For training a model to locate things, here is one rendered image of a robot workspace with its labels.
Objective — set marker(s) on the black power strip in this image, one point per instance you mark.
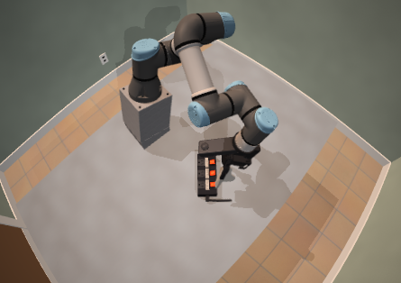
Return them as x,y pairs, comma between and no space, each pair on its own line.
206,176

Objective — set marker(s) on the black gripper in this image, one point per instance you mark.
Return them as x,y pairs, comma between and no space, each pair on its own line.
229,159

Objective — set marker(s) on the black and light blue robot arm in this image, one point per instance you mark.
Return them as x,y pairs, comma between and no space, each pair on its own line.
207,107

